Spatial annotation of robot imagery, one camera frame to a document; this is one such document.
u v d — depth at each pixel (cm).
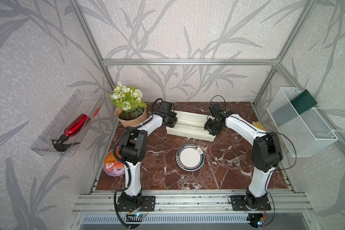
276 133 51
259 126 108
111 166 83
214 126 78
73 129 63
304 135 62
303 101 74
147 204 72
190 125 100
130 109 84
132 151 54
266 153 49
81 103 78
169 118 85
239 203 73
